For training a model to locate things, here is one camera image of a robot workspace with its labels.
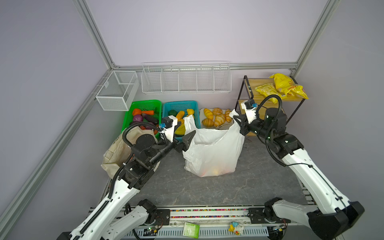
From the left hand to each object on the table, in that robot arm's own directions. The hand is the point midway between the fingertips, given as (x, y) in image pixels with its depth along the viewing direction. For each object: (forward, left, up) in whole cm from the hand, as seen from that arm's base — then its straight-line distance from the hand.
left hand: (187, 129), depth 60 cm
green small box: (-31, +1, -37) cm, 48 cm away
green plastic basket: (+50, +27, -32) cm, 65 cm away
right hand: (+9, -22, -3) cm, 24 cm away
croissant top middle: (+43, -22, -35) cm, 60 cm away
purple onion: (+38, +38, -33) cm, 64 cm away
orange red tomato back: (+46, +41, -34) cm, 70 cm away
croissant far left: (+42, -15, -37) cm, 58 cm away
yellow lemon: (+44, -1, -36) cm, 57 cm away
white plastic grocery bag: (0, -12, -22) cm, 25 cm away
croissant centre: (+34, -22, -35) cm, 53 cm away
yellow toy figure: (-32, -20, -35) cm, 52 cm away
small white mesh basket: (+49, +49, -17) cm, 71 cm away
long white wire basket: (+50, +1, -9) cm, 51 cm away
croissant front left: (+32, -13, -35) cm, 50 cm away
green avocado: (+43, +13, -34) cm, 56 cm away
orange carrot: (+46, +31, -36) cm, 66 cm away
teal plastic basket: (+48, +5, -33) cm, 59 cm away
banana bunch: (+4, +3, -5) cm, 7 cm away
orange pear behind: (+43, +7, -37) cm, 58 cm away
